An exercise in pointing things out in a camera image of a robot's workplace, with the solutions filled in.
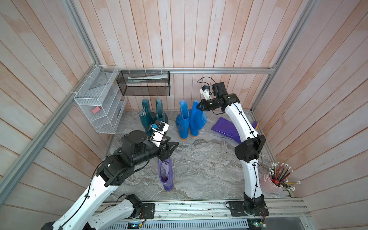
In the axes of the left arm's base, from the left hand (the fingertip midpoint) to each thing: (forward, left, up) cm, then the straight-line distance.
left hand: (173, 144), depth 61 cm
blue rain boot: (+22, -4, -9) cm, 24 cm away
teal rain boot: (+26, +18, -10) cm, 33 cm away
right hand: (+33, -13, -9) cm, 37 cm away
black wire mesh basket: (+59, +24, -10) cm, 64 cm away
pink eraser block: (+26, +46, -6) cm, 54 cm away
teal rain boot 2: (+27, +10, -11) cm, 31 cm away
